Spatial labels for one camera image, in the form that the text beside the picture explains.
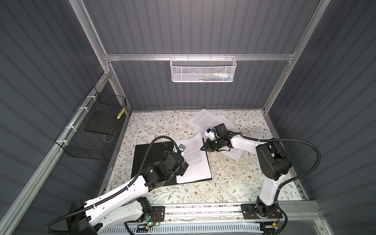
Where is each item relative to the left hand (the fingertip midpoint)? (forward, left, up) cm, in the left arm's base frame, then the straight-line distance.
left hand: (177, 158), depth 77 cm
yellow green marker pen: (+24, +31, +11) cm, 41 cm away
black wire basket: (+11, +43, +13) cm, 46 cm away
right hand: (+10, -15, -10) cm, 21 cm away
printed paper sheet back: (+41, -21, -15) cm, 48 cm away
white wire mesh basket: (+79, -22, +7) cm, 82 cm away
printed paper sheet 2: (+9, -37, -16) cm, 41 cm away
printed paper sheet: (+12, -9, -13) cm, 20 cm away
